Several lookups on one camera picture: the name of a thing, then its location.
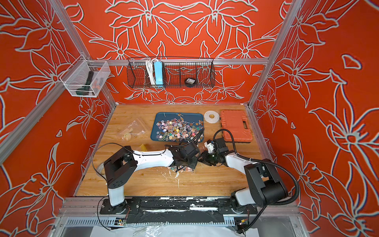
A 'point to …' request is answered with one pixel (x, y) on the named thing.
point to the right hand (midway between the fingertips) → (197, 158)
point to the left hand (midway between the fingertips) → (196, 161)
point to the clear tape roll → (100, 168)
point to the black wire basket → (177, 73)
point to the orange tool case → (236, 121)
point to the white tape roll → (211, 116)
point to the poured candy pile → (178, 129)
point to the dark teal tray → (190, 117)
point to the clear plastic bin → (86, 78)
